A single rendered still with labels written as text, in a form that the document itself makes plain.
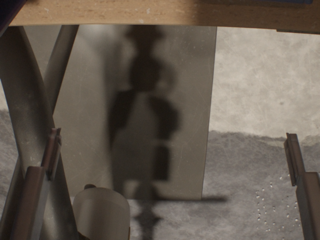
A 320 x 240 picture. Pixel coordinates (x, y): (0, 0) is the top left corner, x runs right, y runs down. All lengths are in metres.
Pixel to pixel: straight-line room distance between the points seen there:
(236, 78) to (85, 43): 0.24
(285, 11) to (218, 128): 0.67
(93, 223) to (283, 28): 0.42
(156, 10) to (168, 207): 0.83
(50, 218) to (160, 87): 0.49
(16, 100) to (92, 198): 0.29
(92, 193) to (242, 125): 0.35
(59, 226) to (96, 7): 0.19
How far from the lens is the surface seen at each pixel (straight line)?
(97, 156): 0.92
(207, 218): 1.06
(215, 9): 0.21
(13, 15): 0.19
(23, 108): 0.34
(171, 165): 0.93
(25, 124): 0.34
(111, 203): 0.62
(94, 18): 0.22
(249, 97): 0.84
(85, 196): 0.62
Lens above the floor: 0.66
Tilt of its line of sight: 49 degrees down
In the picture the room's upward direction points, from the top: 178 degrees counter-clockwise
